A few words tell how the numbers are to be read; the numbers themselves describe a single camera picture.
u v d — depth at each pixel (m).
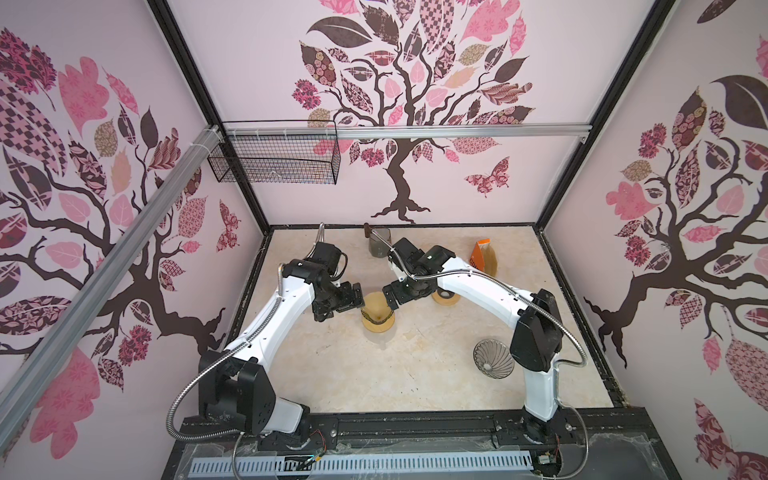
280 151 0.95
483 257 0.98
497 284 0.53
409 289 0.73
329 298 0.67
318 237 0.68
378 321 0.83
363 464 0.70
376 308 0.84
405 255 0.66
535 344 0.48
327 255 0.65
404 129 0.94
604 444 0.72
